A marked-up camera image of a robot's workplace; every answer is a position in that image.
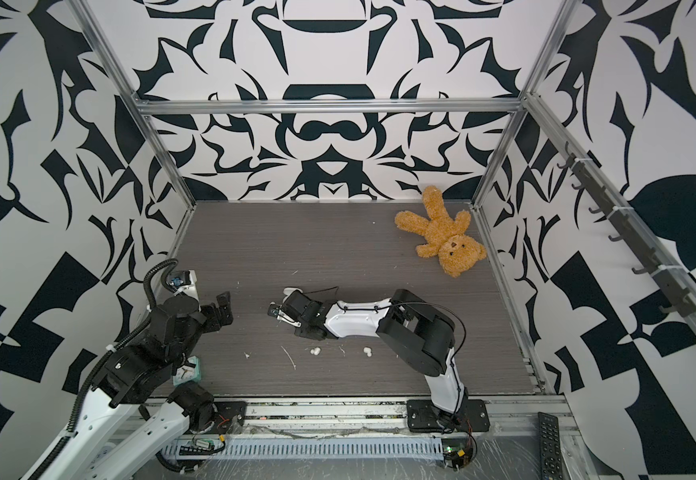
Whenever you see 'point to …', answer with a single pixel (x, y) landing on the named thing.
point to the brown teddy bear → (458, 253)
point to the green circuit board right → (457, 452)
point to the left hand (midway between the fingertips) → (208, 293)
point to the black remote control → (550, 447)
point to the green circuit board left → (200, 446)
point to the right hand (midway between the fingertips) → (305, 311)
